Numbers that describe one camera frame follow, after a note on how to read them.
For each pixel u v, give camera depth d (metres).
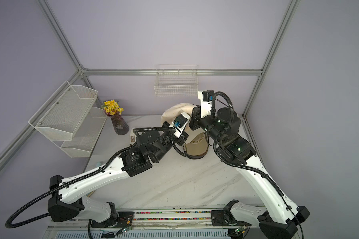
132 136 0.96
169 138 0.48
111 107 0.91
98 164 0.90
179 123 0.44
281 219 0.36
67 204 0.41
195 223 0.73
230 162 0.42
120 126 1.02
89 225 0.70
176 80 0.95
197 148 0.91
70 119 0.78
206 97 0.46
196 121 0.49
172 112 0.57
